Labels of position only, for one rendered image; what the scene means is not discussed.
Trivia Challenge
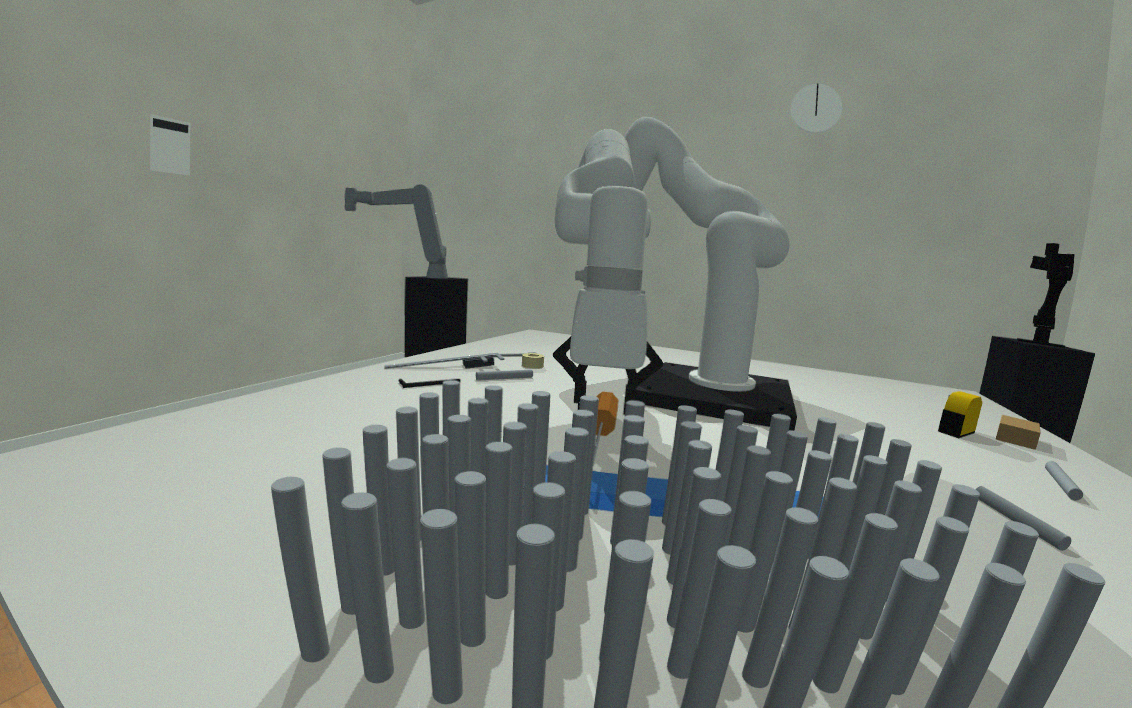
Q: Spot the brown cardboard box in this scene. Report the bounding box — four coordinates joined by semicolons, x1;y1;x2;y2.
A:
996;415;1041;450

